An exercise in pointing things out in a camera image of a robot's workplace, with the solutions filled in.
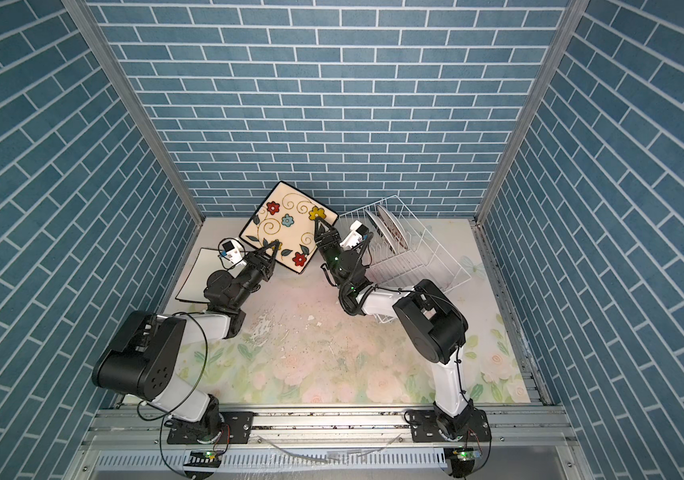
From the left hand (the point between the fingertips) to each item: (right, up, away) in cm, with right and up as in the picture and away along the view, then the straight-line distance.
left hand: (281, 245), depth 81 cm
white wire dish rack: (+37, -4, +27) cm, 46 cm away
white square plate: (-34, -6, +27) cm, 44 cm away
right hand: (+8, +7, 0) cm, 11 cm away
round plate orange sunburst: (+33, +6, +18) cm, 38 cm away
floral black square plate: (+1, +8, +4) cm, 9 cm away
